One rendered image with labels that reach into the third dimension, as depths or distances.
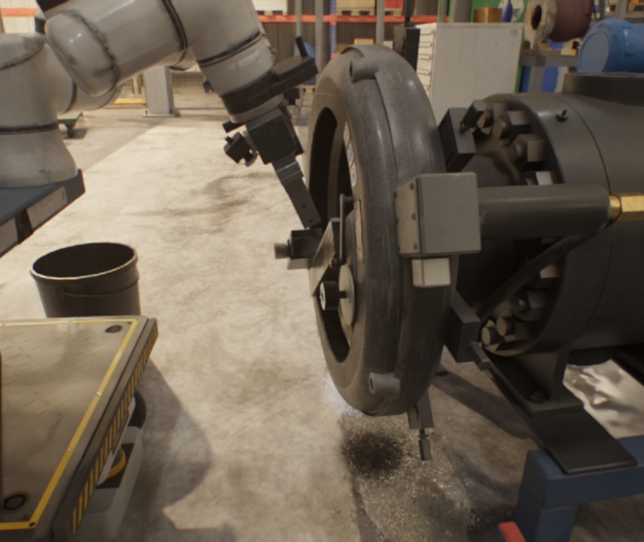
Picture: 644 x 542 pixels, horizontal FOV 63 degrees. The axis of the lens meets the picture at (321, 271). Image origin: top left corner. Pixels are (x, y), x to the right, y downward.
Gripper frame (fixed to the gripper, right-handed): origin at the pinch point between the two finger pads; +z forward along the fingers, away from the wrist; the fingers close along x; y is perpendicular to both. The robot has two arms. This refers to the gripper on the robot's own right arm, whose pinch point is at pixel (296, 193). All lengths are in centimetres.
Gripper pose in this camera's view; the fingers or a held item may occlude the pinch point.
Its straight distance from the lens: 77.0
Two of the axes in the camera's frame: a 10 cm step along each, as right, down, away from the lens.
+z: 3.7, 7.6, 5.4
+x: 2.4, 4.9, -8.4
